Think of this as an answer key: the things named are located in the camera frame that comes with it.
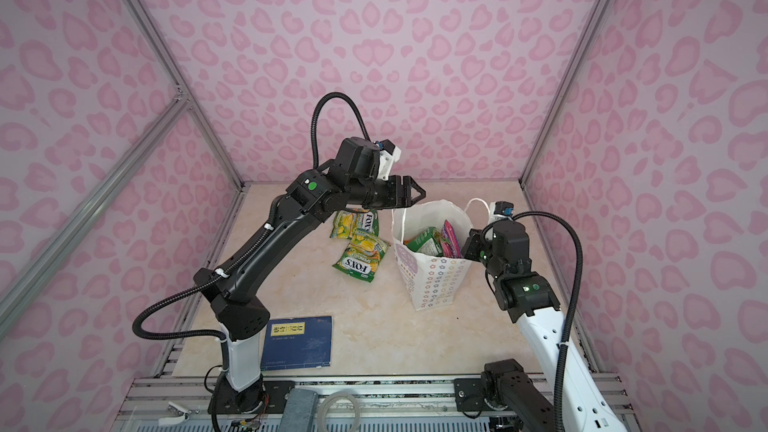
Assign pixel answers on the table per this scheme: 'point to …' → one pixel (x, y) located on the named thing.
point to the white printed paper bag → (431, 281)
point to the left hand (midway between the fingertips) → (419, 189)
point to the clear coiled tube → (321, 414)
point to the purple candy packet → (451, 248)
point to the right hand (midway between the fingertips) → (470, 228)
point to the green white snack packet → (429, 241)
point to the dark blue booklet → (294, 343)
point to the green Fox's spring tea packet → (361, 257)
